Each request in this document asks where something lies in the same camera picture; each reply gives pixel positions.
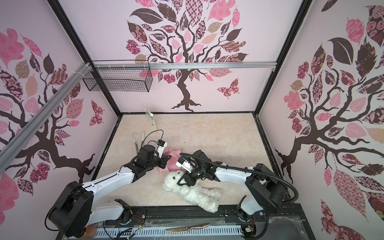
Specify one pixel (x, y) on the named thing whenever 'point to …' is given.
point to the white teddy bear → (207, 199)
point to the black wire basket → (119, 76)
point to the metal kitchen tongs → (135, 136)
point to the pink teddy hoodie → (171, 165)
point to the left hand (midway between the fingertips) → (170, 158)
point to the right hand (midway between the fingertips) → (179, 180)
